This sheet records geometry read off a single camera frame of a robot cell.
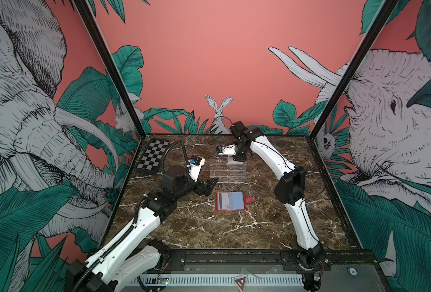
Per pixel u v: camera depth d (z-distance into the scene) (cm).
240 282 69
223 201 90
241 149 80
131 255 55
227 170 98
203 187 65
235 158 84
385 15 71
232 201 91
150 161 104
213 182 68
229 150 84
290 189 60
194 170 64
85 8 70
